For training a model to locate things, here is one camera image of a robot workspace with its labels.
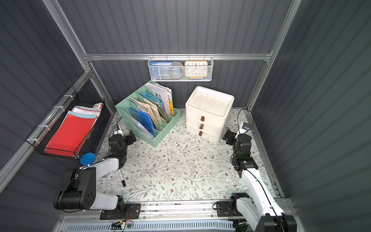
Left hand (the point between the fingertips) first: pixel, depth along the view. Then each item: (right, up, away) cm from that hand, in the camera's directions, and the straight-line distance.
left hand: (122, 132), depth 89 cm
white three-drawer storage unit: (+53, +13, -2) cm, 55 cm away
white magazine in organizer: (+26, +26, +7) cm, 37 cm away
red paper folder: (-17, 0, -18) cm, 25 cm away
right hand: (+70, +1, -10) cm, 71 cm away
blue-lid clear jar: (-10, -12, -17) cm, 23 cm away
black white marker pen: (+4, -28, -6) cm, 29 cm away
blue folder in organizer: (+14, +9, 0) cm, 17 cm away
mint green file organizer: (+14, +21, +4) cm, 26 cm away
